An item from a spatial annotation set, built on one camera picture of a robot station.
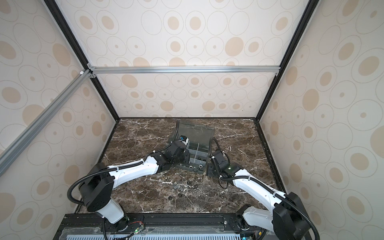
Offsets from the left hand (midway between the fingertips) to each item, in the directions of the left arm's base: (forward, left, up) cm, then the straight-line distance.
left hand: (193, 152), depth 84 cm
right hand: (-7, -10, -7) cm, 14 cm away
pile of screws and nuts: (-15, +9, -13) cm, 22 cm away
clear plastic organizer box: (+22, -4, -16) cm, 27 cm away
